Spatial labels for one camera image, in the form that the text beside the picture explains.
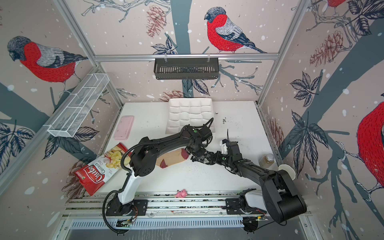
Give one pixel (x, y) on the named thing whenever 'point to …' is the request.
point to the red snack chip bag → (92, 175)
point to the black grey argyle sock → (209, 158)
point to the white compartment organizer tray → (196, 112)
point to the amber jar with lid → (266, 161)
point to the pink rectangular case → (124, 128)
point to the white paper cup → (288, 169)
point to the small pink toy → (181, 194)
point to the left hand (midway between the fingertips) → (199, 155)
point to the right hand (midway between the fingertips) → (210, 158)
